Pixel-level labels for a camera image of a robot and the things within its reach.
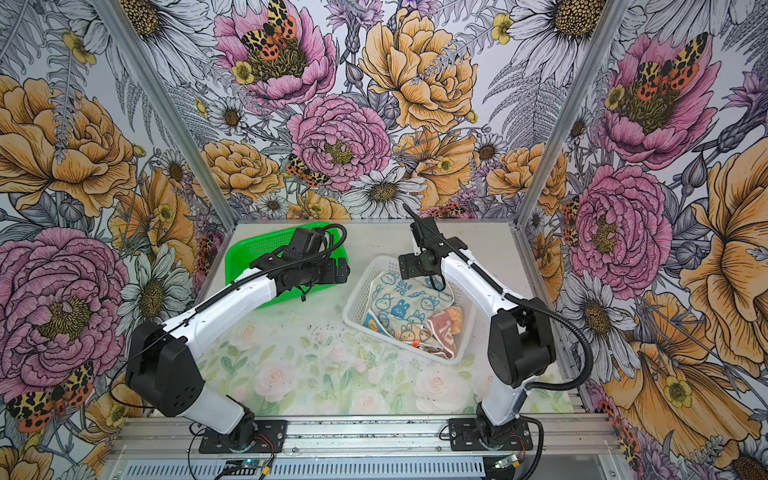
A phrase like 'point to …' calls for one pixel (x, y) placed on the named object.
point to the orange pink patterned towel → (444, 326)
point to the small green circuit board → (511, 461)
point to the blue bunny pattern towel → (402, 305)
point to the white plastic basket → (359, 297)
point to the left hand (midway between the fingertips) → (332, 278)
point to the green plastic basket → (242, 251)
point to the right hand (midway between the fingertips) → (418, 274)
